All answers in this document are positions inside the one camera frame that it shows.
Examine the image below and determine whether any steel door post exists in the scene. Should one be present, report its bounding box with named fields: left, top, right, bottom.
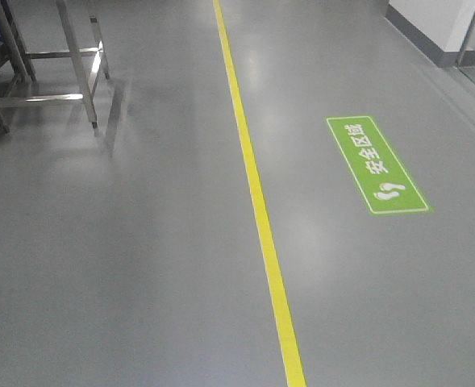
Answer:
left=456, top=0, right=475, bottom=68

